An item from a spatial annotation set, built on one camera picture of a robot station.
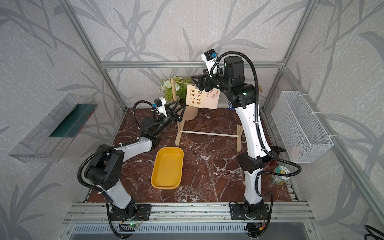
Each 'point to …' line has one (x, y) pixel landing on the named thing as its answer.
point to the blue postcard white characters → (230, 106)
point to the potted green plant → (181, 88)
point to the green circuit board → (131, 225)
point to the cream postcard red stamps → (208, 100)
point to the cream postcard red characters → (195, 98)
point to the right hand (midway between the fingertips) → (198, 73)
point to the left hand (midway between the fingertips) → (182, 105)
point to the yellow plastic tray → (167, 170)
